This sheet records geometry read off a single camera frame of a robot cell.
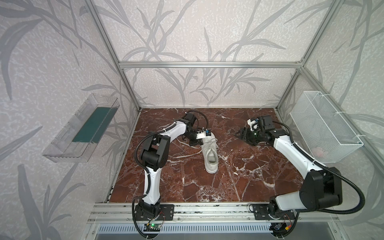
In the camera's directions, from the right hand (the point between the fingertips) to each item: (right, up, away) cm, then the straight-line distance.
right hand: (238, 132), depth 85 cm
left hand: (-21, -4, +11) cm, 24 cm away
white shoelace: (-16, -8, +6) cm, 19 cm away
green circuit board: (-45, -45, -14) cm, 66 cm away
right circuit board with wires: (+18, -48, -12) cm, 52 cm away
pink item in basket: (+36, -9, -12) cm, 39 cm away
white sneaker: (-16, -11, +1) cm, 20 cm away
